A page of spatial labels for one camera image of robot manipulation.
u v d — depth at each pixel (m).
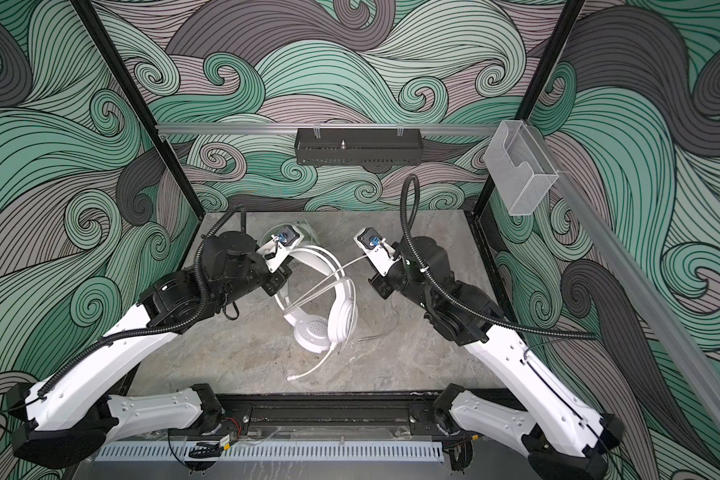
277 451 0.70
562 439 0.36
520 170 0.78
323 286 0.57
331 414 0.76
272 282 0.55
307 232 1.03
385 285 0.55
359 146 0.94
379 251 0.50
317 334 0.60
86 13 0.70
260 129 1.98
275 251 0.50
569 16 0.72
